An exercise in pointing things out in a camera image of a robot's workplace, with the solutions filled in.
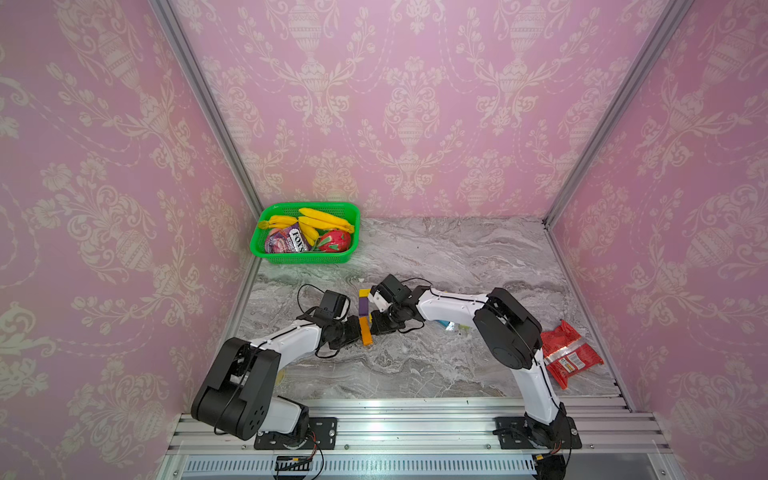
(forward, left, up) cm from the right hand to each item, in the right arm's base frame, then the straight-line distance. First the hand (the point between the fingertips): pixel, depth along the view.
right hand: (365, 341), depth 89 cm
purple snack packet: (+36, +28, +7) cm, 46 cm away
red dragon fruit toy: (+34, +11, +8) cm, 36 cm away
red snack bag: (-8, -56, +2) cm, 57 cm away
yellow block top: (+16, +1, +1) cm, 16 cm away
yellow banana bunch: (+43, +20, +9) cm, 48 cm away
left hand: (+2, +1, 0) cm, 2 cm away
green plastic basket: (+49, +7, +7) cm, 50 cm away
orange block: (+3, 0, +1) cm, 3 cm away
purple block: (+12, +1, 0) cm, 12 cm away
